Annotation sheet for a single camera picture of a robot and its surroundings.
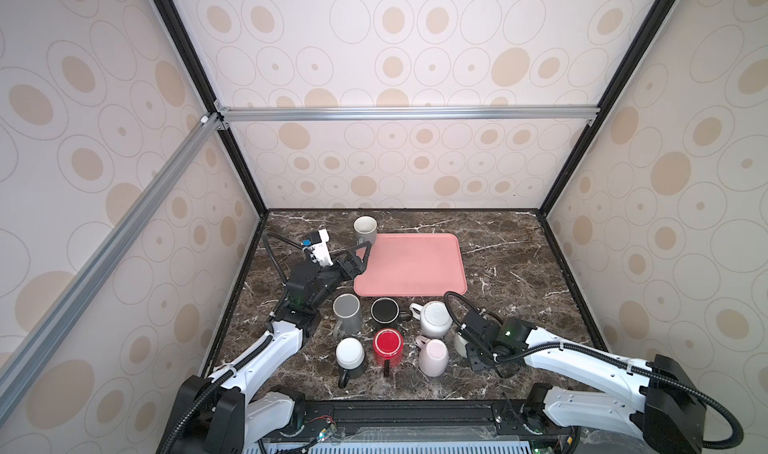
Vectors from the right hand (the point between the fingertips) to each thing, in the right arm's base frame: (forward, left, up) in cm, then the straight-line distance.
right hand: (477, 358), depth 82 cm
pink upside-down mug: (-2, +13, +8) cm, 15 cm away
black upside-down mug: (+11, +25, +7) cm, 28 cm away
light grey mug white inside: (+42, +32, +7) cm, 53 cm away
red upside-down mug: (+1, +24, +6) cm, 25 cm away
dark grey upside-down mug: (+11, +36, +8) cm, 38 cm away
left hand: (+19, +28, +26) cm, 43 cm away
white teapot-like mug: (+9, +11, +6) cm, 16 cm away
